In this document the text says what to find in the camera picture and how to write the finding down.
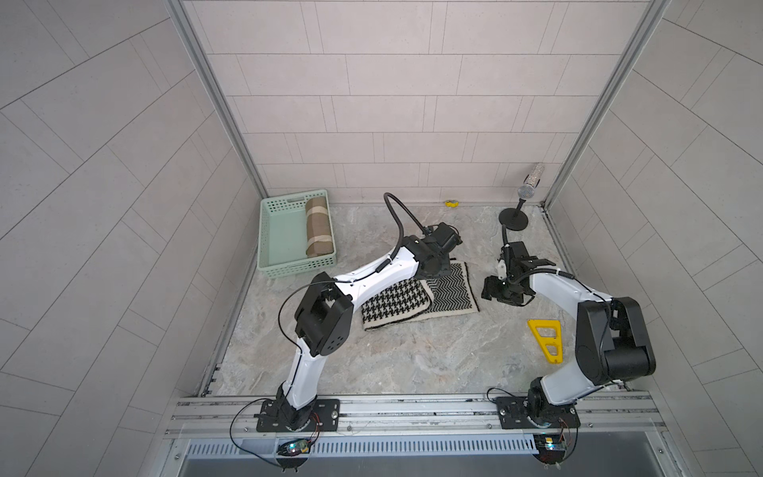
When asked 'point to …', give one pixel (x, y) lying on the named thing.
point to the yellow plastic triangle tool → (543, 342)
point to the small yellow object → (453, 205)
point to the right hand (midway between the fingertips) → (489, 292)
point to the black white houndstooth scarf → (442, 294)
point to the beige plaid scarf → (318, 228)
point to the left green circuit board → (295, 447)
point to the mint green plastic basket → (282, 236)
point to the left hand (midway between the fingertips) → (446, 268)
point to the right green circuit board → (550, 447)
